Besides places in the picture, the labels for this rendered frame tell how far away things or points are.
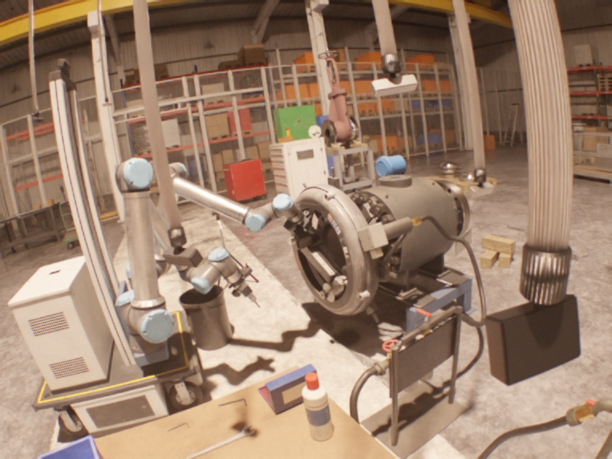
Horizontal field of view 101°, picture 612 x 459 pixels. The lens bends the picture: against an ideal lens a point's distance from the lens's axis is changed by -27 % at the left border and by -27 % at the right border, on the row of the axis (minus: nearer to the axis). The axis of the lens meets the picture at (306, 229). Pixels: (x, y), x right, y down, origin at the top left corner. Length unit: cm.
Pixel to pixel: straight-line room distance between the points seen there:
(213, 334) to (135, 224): 117
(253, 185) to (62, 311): 596
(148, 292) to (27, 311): 65
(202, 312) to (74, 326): 88
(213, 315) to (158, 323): 87
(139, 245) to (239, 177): 582
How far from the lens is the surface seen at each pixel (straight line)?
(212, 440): 112
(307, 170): 577
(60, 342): 178
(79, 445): 115
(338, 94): 631
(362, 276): 167
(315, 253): 196
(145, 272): 140
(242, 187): 713
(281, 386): 106
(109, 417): 190
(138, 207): 136
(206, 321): 227
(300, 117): 922
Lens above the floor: 127
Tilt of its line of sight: 16 degrees down
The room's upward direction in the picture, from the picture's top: 9 degrees counter-clockwise
